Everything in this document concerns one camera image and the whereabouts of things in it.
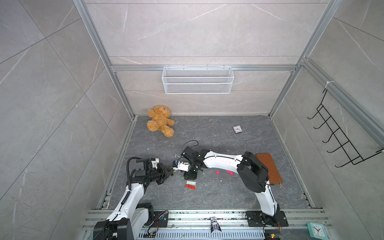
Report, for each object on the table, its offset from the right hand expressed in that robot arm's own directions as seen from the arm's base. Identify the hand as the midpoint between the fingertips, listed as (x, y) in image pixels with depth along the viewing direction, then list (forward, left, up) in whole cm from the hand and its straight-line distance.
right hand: (188, 174), depth 89 cm
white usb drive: (-5, -2, 0) cm, 5 cm away
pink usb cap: (0, -18, 0) cm, 18 cm away
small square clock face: (+34, -37, +1) cm, 50 cm away
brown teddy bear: (+42, +21, +9) cm, 48 cm away
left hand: (0, +7, +9) cm, 11 cm away
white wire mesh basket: (+54, -7, +30) cm, 62 cm away
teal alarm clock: (-29, -61, +1) cm, 68 cm away
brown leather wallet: (-3, -51, 0) cm, 51 cm away
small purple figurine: (-26, -13, +2) cm, 30 cm away
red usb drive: (-8, -2, 0) cm, 8 cm away
